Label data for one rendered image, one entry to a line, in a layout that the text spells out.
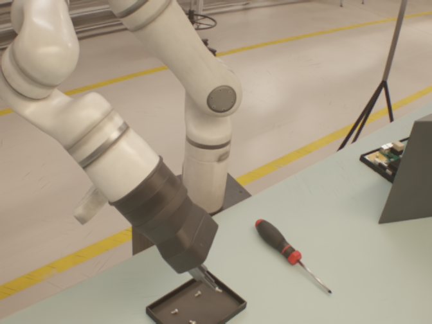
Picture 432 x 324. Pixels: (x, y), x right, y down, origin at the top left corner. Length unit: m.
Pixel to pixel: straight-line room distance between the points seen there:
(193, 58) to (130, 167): 0.35
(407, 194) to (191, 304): 0.41
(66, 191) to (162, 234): 1.98
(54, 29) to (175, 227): 0.25
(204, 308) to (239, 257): 0.12
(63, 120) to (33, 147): 2.39
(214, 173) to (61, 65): 0.53
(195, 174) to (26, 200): 1.62
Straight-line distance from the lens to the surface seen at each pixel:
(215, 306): 0.64
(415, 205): 0.87
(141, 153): 0.50
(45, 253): 2.16
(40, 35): 0.48
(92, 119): 0.48
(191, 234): 0.52
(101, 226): 2.25
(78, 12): 4.23
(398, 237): 0.84
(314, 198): 0.86
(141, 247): 1.12
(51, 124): 0.50
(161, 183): 0.50
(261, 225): 0.74
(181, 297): 0.65
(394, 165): 0.97
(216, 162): 0.92
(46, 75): 0.48
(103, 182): 0.50
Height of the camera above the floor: 1.50
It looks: 34 degrees down
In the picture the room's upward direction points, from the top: 6 degrees clockwise
